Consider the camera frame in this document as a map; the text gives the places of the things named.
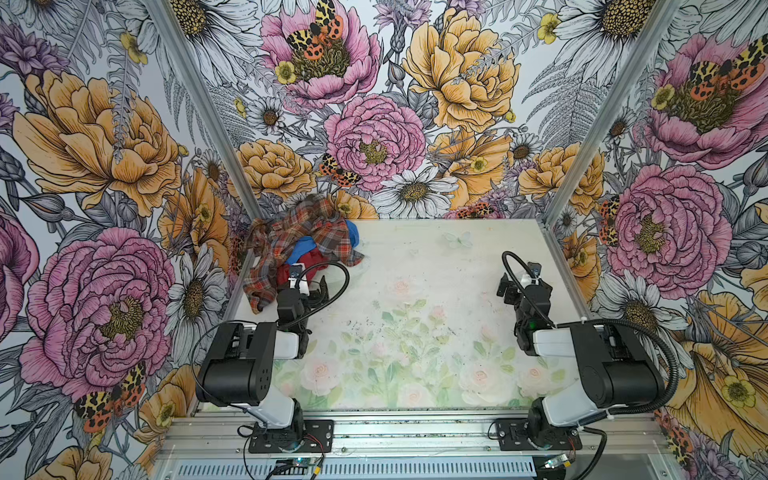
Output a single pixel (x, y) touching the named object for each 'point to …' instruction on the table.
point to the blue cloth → (303, 244)
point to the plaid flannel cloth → (269, 243)
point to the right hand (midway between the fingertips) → (520, 283)
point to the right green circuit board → (552, 463)
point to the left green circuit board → (301, 461)
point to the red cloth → (311, 261)
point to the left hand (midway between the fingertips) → (310, 284)
